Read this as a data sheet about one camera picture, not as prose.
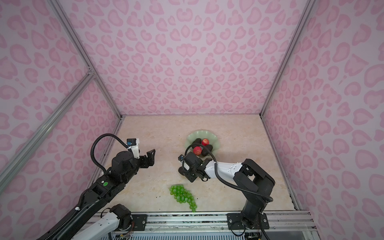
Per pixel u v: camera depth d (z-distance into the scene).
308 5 0.69
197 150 0.95
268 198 0.42
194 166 0.69
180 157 0.80
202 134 1.03
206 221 0.75
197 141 1.01
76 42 0.80
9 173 0.50
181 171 0.87
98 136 0.76
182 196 0.78
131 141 0.63
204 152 0.95
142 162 0.65
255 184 0.45
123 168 0.54
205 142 1.00
